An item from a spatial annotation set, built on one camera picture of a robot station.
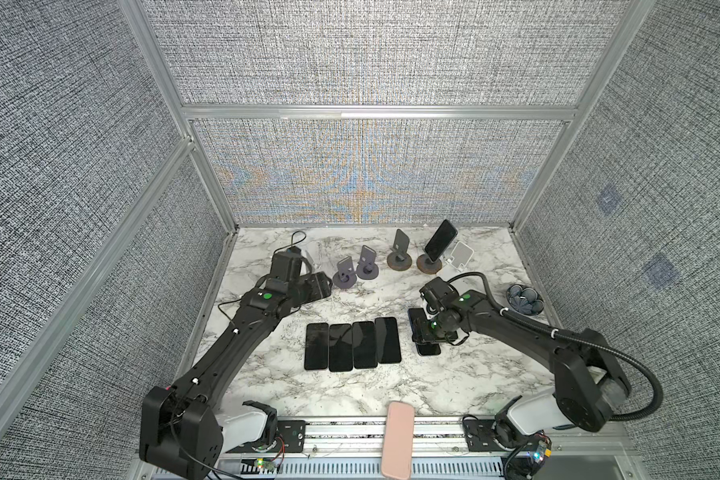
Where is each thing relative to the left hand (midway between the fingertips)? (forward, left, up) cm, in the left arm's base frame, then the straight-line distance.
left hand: (324, 283), depth 82 cm
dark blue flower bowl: (0, -63, -14) cm, 65 cm away
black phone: (-15, -25, -4) cm, 30 cm away
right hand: (-11, -27, -13) cm, 32 cm away
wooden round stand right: (+17, -35, -16) cm, 42 cm away
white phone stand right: (+14, -44, -7) cm, 47 cm away
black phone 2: (-9, -18, -18) cm, 27 cm away
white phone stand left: (+26, +6, -19) cm, 33 cm away
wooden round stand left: (+19, -25, -14) cm, 34 cm away
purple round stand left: (+11, -6, -13) cm, 18 cm away
